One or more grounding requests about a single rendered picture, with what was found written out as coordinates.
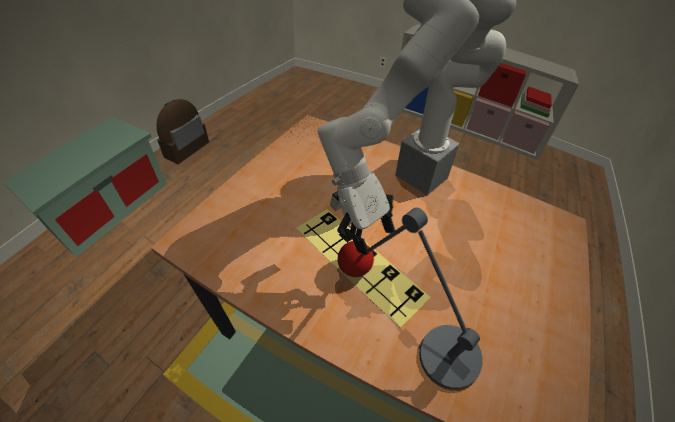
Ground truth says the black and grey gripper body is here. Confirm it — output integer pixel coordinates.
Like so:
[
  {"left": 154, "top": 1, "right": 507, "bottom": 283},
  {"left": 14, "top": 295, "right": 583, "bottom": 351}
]
[{"left": 337, "top": 172, "right": 390, "bottom": 229}]

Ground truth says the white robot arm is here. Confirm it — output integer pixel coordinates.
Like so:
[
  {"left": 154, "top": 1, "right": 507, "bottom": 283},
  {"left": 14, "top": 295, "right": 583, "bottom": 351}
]
[{"left": 318, "top": 0, "right": 516, "bottom": 185}]

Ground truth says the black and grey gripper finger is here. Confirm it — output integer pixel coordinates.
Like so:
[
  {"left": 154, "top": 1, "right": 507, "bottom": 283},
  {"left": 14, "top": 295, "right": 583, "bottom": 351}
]
[
  {"left": 381, "top": 194, "right": 395, "bottom": 233},
  {"left": 337, "top": 212, "right": 369, "bottom": 255}
]

